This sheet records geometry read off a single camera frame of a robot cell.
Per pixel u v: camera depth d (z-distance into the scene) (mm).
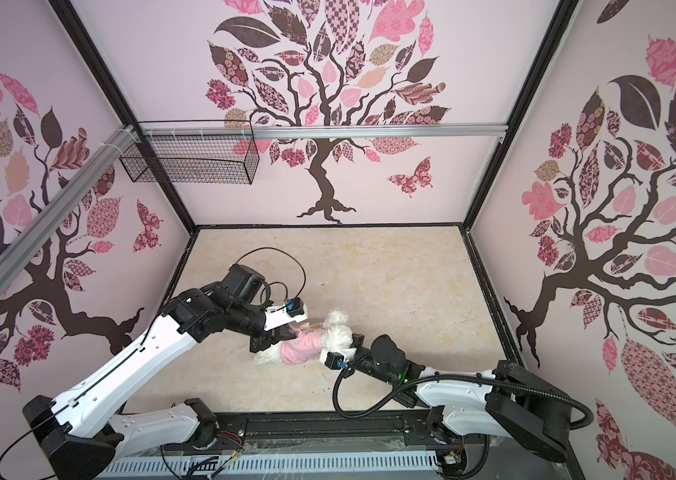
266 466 697
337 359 611
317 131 926
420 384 569
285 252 542
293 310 578
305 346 683
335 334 644
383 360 594
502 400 438
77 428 375
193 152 948
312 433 748
